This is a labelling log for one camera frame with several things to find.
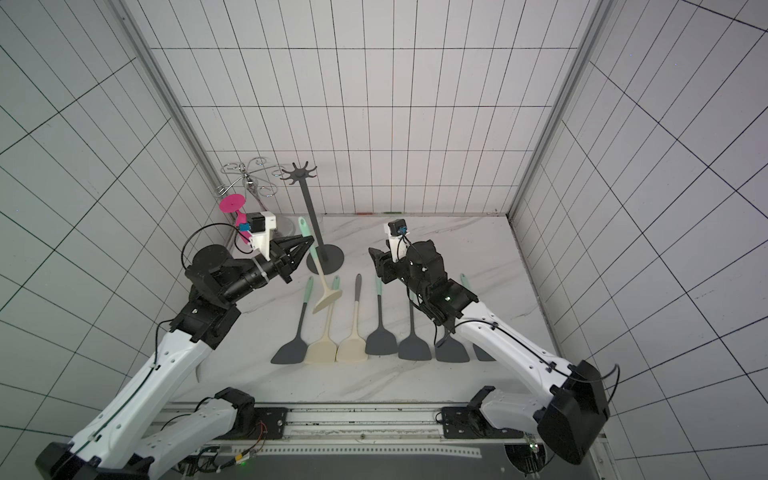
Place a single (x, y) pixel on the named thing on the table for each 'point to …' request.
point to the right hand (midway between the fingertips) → (382, 239)
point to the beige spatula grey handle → (354, 349)
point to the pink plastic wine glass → (232, 203)
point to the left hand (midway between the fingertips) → (310, 243)
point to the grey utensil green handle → (381, 341)
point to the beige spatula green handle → (324, 350)
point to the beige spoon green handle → (326, 296)
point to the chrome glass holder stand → (251, 173)
